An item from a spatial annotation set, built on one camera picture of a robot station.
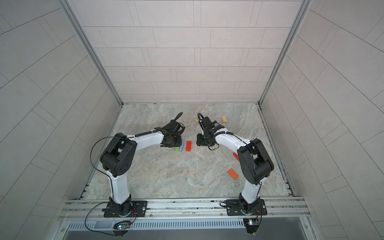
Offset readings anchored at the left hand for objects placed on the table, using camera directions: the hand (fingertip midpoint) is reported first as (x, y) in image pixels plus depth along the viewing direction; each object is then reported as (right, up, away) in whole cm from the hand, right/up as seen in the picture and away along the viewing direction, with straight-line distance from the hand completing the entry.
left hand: (183, 141), depth 96 cm
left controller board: (-23, -32, -32) cm, 50 cm away
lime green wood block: (-3, -4, -6) cm, 8 cm away
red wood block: (+4, -2, -5) cm, 7 cm away
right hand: (+10, 0, -6) cm, 11 cm away
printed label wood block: (+9, +14, -23) cm, 28 cm away
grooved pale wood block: (+28, +14, +10) cm, 33 cm away
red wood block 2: (+33, -8, -9) cm, 35 cm away
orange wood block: (+29, -16, -13) cm, 36 cm away
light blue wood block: (0, -3, -6) cm, 7 cm away
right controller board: (+35, -34, -28) cm, 56 cm away
